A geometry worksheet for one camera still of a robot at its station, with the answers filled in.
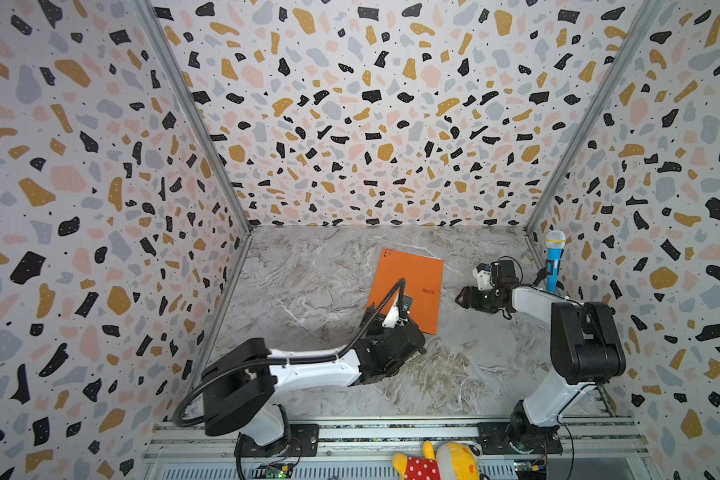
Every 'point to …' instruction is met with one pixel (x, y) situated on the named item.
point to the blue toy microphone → (555, 241)
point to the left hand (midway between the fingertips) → (393, 309)
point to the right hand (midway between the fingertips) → (462, 293)
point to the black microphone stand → (542, 274)
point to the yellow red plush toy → (451, 461)
